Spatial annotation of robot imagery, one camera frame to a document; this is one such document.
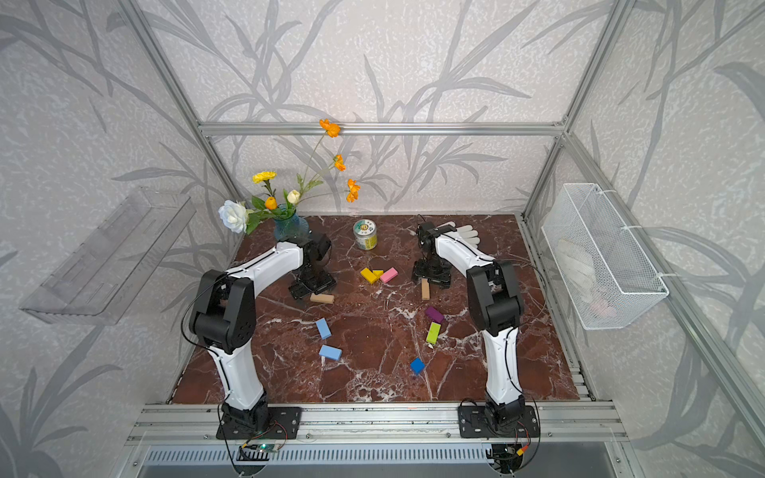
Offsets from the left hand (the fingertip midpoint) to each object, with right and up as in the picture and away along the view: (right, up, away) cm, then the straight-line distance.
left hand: (324, 294), depth 93 cm
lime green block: (+34, -11, -4) cm, 36 cm away
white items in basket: (+71, +10, -16) cm, 74 cm away
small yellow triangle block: (+16, +6, +8) cm, 19 cm away
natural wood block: (+32, +1, +4) cm, 32 cm away
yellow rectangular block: (+13, +5, +9) cm, 16 cm away
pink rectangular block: (+20, +5, +9) cm, 23 cm away
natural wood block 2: (0, -2, +2) cm, 2 cm away
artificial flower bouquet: (-16, +23, -17) cm, 33 cm away
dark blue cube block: (+29, -18, -10) cm, 36 cm away
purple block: (+35, -6, 0) cm, 36 cm away
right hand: (+32, +3, +4) cm, 33 cm away
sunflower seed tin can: (+12, +20, +12) cm, 26 cm away
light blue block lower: (+4, -15, -7) cm, 17 cm away
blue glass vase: (-14, +22, +6) cm, 27 cm away
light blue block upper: (+1, -10, -4) cm, 11 cm away
